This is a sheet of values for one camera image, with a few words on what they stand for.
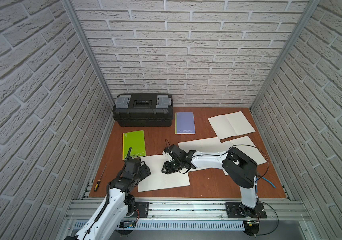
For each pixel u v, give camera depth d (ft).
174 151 2.30
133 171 2.08
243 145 1.73
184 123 3.72
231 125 3.58
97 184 2.67
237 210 2.38
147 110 3.12
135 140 3.30
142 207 2.41
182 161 2.28
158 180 2.75
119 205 1.78
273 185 2.67
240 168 1.65
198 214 2.42
